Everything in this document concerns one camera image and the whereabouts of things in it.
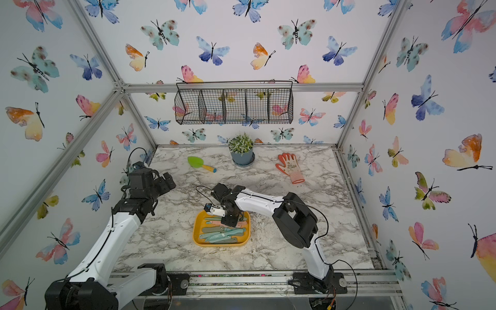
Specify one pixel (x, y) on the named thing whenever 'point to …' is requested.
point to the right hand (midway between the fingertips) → (231, 216)
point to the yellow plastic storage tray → (199, 223)
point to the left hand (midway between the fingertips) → (163, 178)
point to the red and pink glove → (290, 168)
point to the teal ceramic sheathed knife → (225, 236)
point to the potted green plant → (241, 148)
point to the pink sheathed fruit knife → (241, 224)
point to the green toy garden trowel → (198, 163)
